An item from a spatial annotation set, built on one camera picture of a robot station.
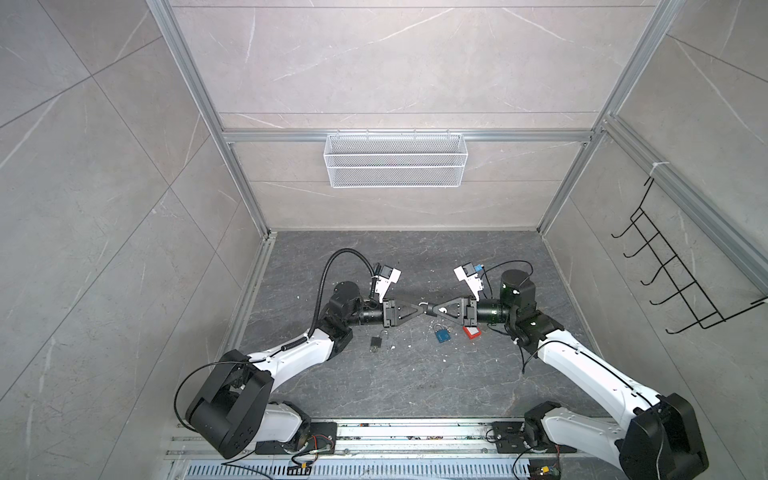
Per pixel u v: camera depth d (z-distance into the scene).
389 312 0.65
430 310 0.70
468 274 0.67
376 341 0.90
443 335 0.90
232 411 0.42
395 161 1.01
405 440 0.75
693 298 0.65
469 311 0.64
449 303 0.68
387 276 0.69
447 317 0.68
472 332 0.90
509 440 0.73
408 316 0.70
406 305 0.69
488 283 0.70
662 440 0.38
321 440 0.73
